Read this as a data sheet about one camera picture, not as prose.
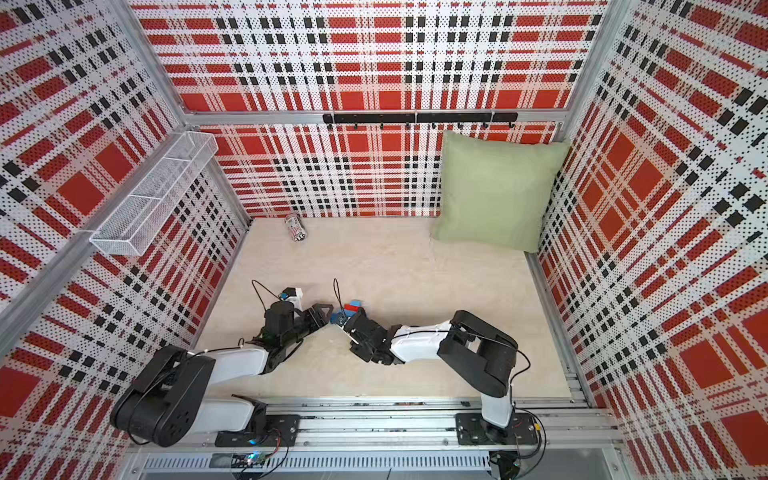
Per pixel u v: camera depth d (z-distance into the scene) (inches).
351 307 37.6
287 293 32.5
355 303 36.8
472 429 28.9
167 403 16.9
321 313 32.6
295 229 45.3
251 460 27.4
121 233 26.6
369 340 26.6
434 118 34.8
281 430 28.9
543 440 26.2
